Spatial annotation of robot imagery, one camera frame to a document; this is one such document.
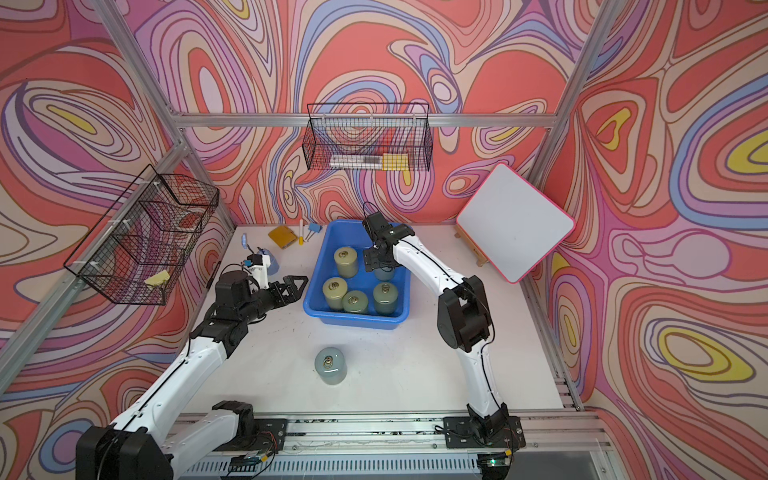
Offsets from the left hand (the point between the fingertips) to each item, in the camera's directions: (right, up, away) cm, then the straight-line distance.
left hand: (299, 283), depth 80 cm
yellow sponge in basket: (-32, +2, -8) cm, 33 cm away
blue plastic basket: (+3, +5, +13) cm, 14 cm away
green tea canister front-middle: (+14, -6, +8) cm, 18 cm away
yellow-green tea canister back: (+10, +5, +19) cm, 22 cm away
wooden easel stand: (+55, +9, +25) cm, 62 cm away
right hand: (+24, +4, +14) cm, 28 cm away
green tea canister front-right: (+23, -5, +10) cm, 26 cm away
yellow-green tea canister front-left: (+8, -3, +11) cm, 13 cm away
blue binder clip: (-5, +18, +39) cm, 43 cm away
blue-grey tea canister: (+23, 0, +23) cm, 33 cm away
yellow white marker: (-10, +14, +35) cm, 39 cm away
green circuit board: (-11, -43, -8) cm, 45 cm away
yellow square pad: (-17, +15, +36) cm, 42 cm away
